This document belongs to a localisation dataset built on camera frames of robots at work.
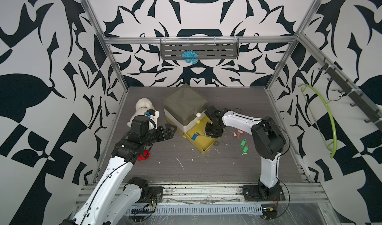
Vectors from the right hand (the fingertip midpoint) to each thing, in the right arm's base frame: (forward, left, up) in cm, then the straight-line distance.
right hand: (207, 132), depth 94 cm
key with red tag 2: (0, -17, -1) cm, 17 cm away
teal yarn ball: (+35, +10, +33) cm, 49 cm away
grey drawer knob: (-8, -4, +2) cm, 9 cm away
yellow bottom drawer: (-3, +6, -1) cm, 7 cm away
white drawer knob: (+2, +6, +17) cm, 18 cm away
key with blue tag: (-1, +7, 0) cm, 7 cm away
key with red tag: (-15, -11, +30) cm, 35 cm away
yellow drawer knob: (+3, +6, +9) cm, 11 cm away
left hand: (-7, +21, +21) cm, 30 cm away
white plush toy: (+15, +41, +9) cm, 45 cm away
